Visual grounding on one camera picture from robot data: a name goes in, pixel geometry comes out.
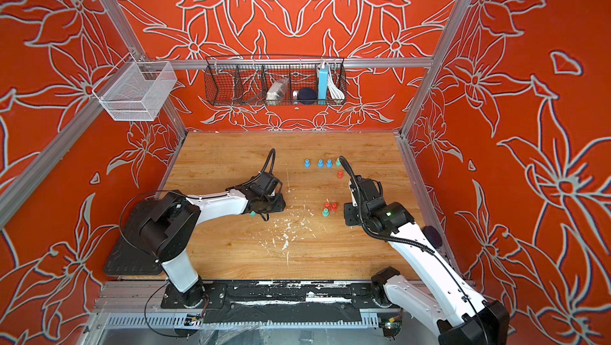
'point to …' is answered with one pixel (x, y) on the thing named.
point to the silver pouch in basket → (277, 89)
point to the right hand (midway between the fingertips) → (346, 209)
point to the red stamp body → (340, 174)
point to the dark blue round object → (307, 96)
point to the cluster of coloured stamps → (328, 207)
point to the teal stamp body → (338, 163)
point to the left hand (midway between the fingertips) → (285, 204)
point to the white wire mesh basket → (134, 91)
